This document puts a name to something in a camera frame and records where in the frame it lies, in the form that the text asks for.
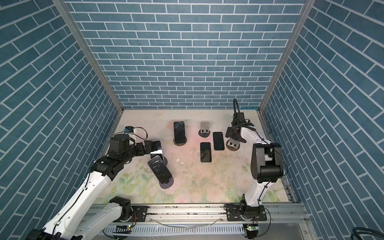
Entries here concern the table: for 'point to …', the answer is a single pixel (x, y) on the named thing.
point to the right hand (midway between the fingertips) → (233, 133)
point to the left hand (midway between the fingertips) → (145, 142)
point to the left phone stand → (165, 161)
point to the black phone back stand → (179, 138)
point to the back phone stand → (180, 144)
